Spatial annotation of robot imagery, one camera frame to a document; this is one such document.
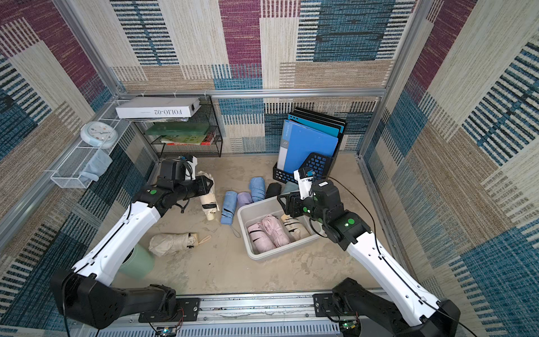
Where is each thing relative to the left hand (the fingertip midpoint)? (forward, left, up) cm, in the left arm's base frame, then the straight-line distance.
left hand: (209, 181), depth 80 cm
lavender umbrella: (+6, -10, -20) cm, 24 cm away
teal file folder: (+22, -47, +7) cm, 52 cm away
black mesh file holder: (+10, -42, -3) cm, 44 cm away
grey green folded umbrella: (+13, -32, -21) cm, 41 cm away
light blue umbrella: (-2, -4, -20) cm, 20 cm away
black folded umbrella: (+12, -24, -22) cm, 35 cm away
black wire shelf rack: (+40, +11, -18) cm, 45 cm away
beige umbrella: (-16, +17, -18) cm, 30 cm away
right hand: (-9, -27, +4) cm, 29 cm away
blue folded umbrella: (+11, -17, -20) cm, 28 cm away
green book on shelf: (+33, +21, 0) cm, 39 cm away
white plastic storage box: (-15, -17, -21) cm, 31 cm away
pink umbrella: (-12, -25, -18) cm, 33 cm away
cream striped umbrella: (-10, -33, -20) cm, 40 cm away
